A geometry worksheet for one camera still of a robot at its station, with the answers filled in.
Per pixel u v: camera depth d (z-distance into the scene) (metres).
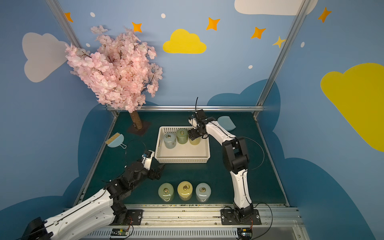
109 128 1.18
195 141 1.02
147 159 0.69
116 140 1.04
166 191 0.74
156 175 0.73
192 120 0.91
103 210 0.60
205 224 0.74
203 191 0.75
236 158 0.56
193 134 0.90
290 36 0.79
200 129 0.77
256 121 1.24
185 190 0.75
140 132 1.08
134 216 0.75
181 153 0.99
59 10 0.70
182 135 0.98
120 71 0.72
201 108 0.82
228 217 0.74
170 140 0.97
